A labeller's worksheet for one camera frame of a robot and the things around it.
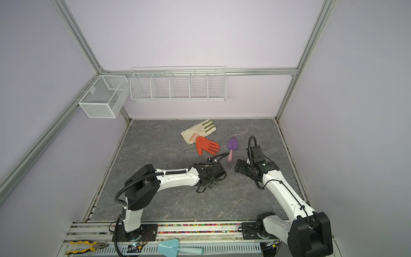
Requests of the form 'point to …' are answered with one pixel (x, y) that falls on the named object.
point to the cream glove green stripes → (202, 129)
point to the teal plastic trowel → (170, 248)
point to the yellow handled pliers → (96, 245)
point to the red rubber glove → (203, 143)
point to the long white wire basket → (178, 83)
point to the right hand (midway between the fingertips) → (243, 169)
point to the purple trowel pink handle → (231, 144)
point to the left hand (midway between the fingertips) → (213, 183)
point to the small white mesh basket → (106, 97)
